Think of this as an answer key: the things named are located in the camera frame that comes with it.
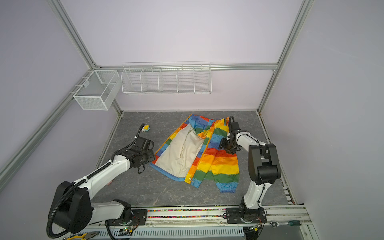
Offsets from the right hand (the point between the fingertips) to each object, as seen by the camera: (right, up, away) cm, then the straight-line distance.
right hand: (223, 149), depth 96 cm
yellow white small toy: (-55, +13, +13) cm, 58 cm away
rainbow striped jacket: (-20, -2, -1) cm, 20 cm away
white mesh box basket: (-82, +39, +1) cm, 91 cm away
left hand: (-45, -4, -10) cm, 46 cm away
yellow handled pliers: (-70, -36, -28) cm, 83 cm away
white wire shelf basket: (-37, +47, +3) cm, 60 cm away
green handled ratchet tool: (+20, -31, -26) cm, 45 cm away
